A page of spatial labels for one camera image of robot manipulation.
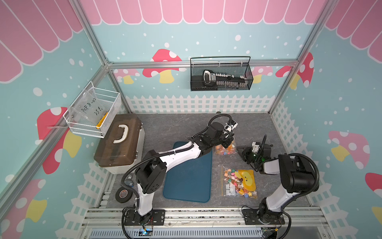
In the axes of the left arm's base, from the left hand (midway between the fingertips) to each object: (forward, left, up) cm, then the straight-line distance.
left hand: (232, 135), depth 82 cm
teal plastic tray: (-19, +23, -19) cm, 35 cm away
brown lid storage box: (-2, +65, -12) cm, 67 cm away
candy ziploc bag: (-1, -2, -13) cm, 13 cm away
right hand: (+2, -6, -16) cm, 17 cm away
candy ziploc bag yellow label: (-20, -4, -18) cm, 27 cm away
